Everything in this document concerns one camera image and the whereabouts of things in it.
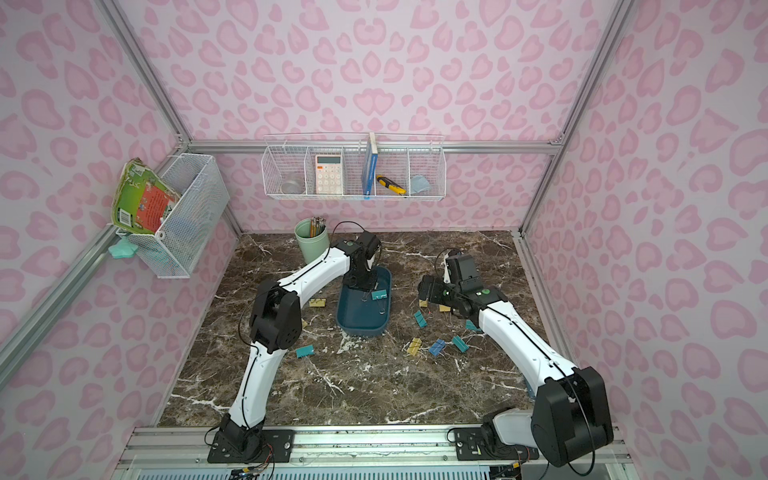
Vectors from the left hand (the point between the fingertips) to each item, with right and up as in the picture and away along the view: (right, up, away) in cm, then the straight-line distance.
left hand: (366, 281), depth 100 cm
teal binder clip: (-17, -20, -12) cm, 28 cm away
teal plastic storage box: (0, -10, -2) cm, 11 cm away
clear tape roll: (-24, +30, -4) cm, 38 cm away
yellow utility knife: (+8, +31, -2) cm, 32 cm away
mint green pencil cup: (-19, +11, +3) cm, 22 cm away
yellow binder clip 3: (+15, -18, -11) cm, 26 cm away
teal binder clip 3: (+28, -18, -11) cm, 35 cm away
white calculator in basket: (-11, +34, -6) cm, 36 cm away
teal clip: (+4, -4, 0) cm, 6 cm away
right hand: (+19, 0, -15) cm, 25 cm away
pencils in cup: (-17, +19, +1) cm, 25 cm away
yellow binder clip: (+19, -7, -2) cm, 20 cm away
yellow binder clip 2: (+25, -9, -2) cm, 27 cm away
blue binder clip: (+22, -19, -12) cm, 31 cm away
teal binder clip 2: (+17, -12, -5) cm, 22 cm away
